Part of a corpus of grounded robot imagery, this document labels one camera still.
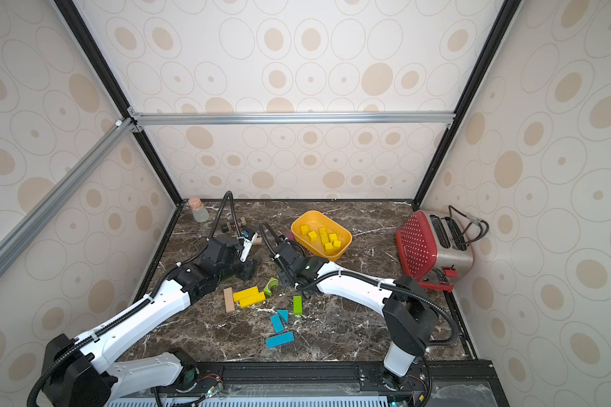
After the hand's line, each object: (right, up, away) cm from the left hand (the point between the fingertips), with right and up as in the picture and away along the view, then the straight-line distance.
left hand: (259, 254), depth 80 cm
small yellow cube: (+25, +4, +25) cm, 36 cm away
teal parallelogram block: (+5, -23, +4) cm, 24 cm away
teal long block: (+6, -27, +1) cm, 28 cm away
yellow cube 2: (+17, +5, +26) cm, 31 cm away
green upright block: (+12, -18, +7) cm, 22 cm away
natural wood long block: (-12, -17, +8) cm, 22 cm away
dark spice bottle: (-20, +8, +27) cm, 34 cm away
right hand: (+12, -4, +7) cm, 14 cm away
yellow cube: (+13, +7, +27) cm, 31 cm away
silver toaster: (+64, 0, +4) cm, 64 cm away
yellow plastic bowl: (+20, +5, +27) cm, 34 cm away
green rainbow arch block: (+3, -11, +12) cm, 17 cm away
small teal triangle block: (+8, -20, +5) cm, 22 cm away
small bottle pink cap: (-33, +15, +32) cm, 49 cm away
